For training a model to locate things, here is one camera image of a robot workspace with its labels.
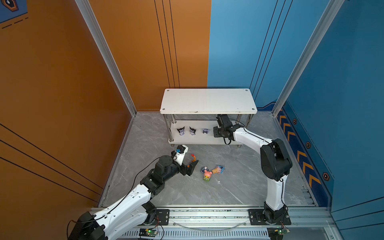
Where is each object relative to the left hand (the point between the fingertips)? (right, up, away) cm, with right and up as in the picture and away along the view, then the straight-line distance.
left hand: (191, 155), depth 78 cm
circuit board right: (+41, -35, -8) cm, 55 cm away
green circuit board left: (-20, -35, -7) cm, 41 cm away
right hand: (+16, +12, +20) cm, 28 cm away
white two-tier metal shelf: (-1, +24, +43) cm, 49 cm away
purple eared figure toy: (+9, +12, +19) cm, 24 cm away
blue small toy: (+16, -10, +9) cm, 21 cm away
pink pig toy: (+9, -12, +5) cm, 16 cm away
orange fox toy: (+2, -5, +15) cm, 16 cm away
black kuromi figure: (0, +12, +17) cm, 21 cm away
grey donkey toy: (+7, -9, +9) cm, 15 cm away
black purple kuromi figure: (-7, +12, +16) cm, 21 cm away
